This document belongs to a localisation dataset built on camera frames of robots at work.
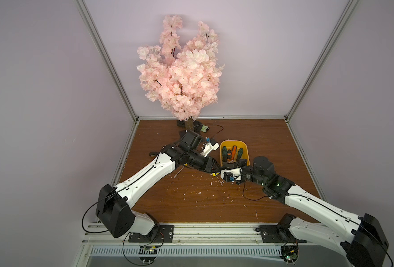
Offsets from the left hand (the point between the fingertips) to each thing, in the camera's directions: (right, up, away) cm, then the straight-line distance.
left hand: (221, 170), depth 69 cm
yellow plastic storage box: (+15, +9, +31) cm, 36 cm away
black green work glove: (-11, +20, +44) cm, 50 cm away
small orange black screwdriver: (+9, +3, +30) cm, 32 cm away
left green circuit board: (-32, -36, +2) cm, 48 cm away
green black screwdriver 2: (+15, +3, +29) cm, 33 cm away
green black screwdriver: (+5, +3, +28) cm, 29 cm away
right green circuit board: (+30, -36, +1) cm, 47 cm away
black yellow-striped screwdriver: (-3, -1, -1) cm, 4 cm away
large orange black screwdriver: (+11, +3, +31) cm, 33 cm away
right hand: (+3, +4, +4) cm, 7 cm away
